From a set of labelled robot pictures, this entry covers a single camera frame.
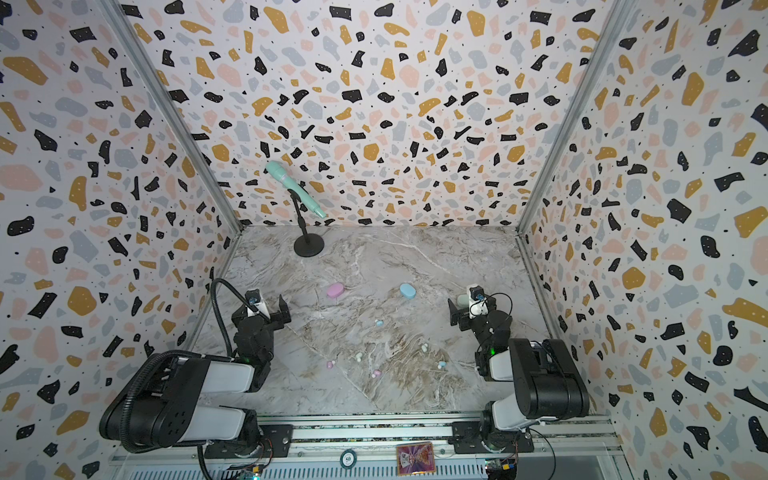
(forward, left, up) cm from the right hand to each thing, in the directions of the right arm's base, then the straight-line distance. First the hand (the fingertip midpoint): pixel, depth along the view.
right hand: (472, 296), depth 90 cm
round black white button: (-41, +33, -9) cm, 53 cm away
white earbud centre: (-16, +34, -9) cm, 38 cm away
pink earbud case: (+6, +44, -7) cm, 46 cm away
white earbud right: (-12, +14, -9) cm, 21 cm away
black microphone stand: (+27, +58, -7) cm, 65 cm away
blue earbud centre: (-5, +29, -9) cm, 30 cm away
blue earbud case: (+7, +20, -8) cm, 23 cm away
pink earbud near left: (-19, +42, -8) cm, 46 cm away
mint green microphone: (+29, +60, +24) cm, 71 cm away
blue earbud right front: (-17, +9, -10) cm, 22 cm away
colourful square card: (-41, +17, -8) cm, 45 cm away
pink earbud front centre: (-20, +28, -9) cm, 36 cm away
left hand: (-4, +60, +3) cm, 60 cm away
